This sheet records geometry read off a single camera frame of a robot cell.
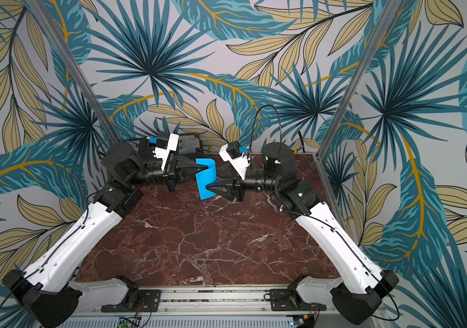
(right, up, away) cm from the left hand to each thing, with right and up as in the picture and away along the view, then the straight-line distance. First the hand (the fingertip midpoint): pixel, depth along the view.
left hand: (204, 171), depth 53 cm
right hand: (+1, -2, +2) cm, 3 cm away
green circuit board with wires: (-31, -53, +17) cm, 64 cm away
